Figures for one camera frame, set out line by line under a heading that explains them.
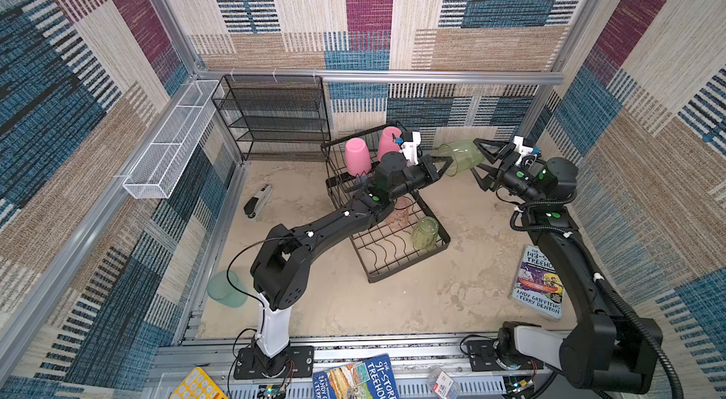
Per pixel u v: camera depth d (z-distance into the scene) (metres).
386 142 0.83
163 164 0.73
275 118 1.10
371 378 0.69
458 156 0.69
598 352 0.40
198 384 0.70
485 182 0.71
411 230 0.96
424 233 0.87
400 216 0.94
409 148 0.71
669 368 0.35
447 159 0.71
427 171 0.66
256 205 1.02
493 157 0.63
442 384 0.69
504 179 0.65
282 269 0.48
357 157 0.81
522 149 0.67
